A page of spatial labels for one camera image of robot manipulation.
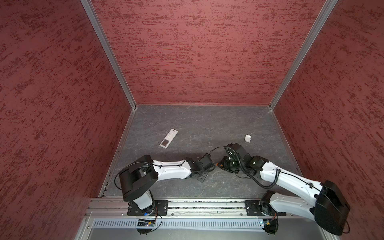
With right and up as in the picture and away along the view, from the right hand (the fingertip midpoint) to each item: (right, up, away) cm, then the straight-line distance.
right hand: (217, 169), depth 79 cm
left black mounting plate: (-30, -18, -5) cm, 36 cm away
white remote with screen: (-31, +14, +21) cm, 40 cm away
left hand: (-9, -6, +6) cm, 13 cm away
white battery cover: (+25, +14, +23) cm, 37 cm away
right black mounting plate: (+18, -18, -5) cm, 26 cm away
